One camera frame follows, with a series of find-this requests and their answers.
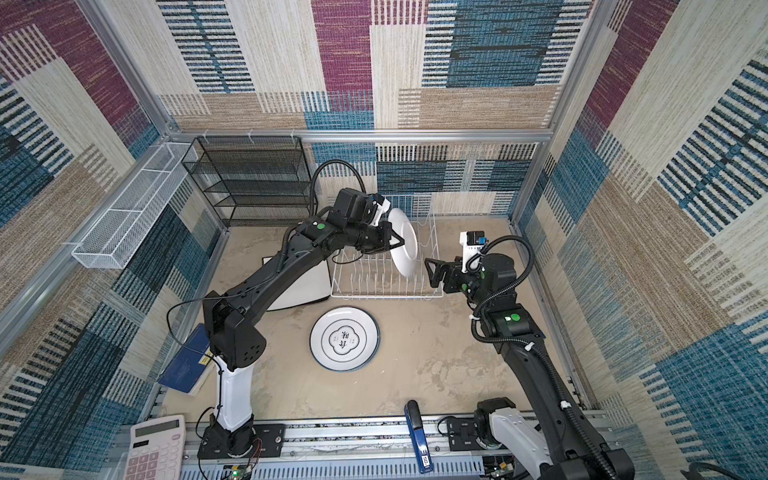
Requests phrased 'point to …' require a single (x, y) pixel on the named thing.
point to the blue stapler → (413, 416)
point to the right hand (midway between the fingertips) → (441, 264)
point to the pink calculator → (156, 449)
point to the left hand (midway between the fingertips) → (407, 237)
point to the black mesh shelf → (255, 180)
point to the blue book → (188, 368)
